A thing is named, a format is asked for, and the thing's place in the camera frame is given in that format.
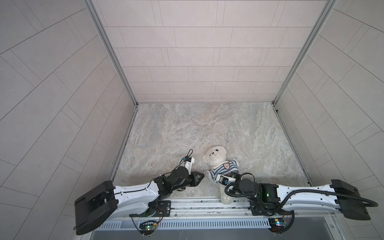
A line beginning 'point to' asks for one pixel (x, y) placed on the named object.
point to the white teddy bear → (213, 156)
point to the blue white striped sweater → (223, 169)
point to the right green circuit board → (277, 224)
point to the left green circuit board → (147, 227)
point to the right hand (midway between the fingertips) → (219, 178)
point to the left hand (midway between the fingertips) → (208, 178)
